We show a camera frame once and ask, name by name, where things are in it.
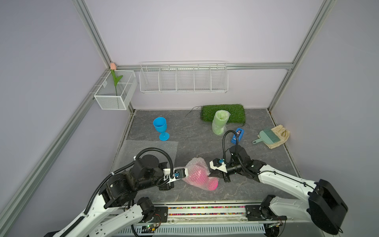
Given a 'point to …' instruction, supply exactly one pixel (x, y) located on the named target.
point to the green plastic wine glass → (219, 121)
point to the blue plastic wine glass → (160, 124)
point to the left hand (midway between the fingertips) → (179, 170)
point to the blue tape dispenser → (240, 132)
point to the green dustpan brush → (268, 136)
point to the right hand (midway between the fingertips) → (208, 172)
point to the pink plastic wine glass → (199, 174)
